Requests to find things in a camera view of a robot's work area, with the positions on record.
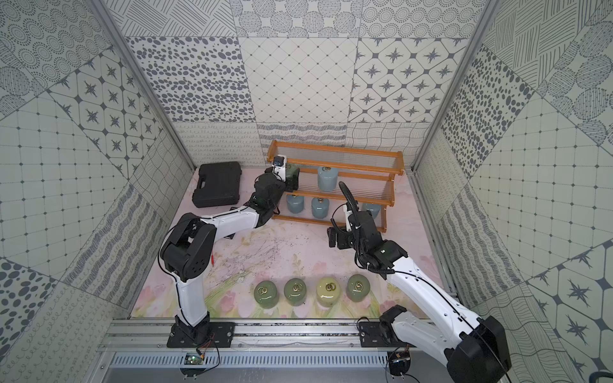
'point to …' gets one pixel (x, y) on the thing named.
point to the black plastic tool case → (219, 184)
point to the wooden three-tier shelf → (312, 193)
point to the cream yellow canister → (328, 290)
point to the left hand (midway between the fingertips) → (298, 168)
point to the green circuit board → (193, 359)
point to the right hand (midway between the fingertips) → (342, 231)
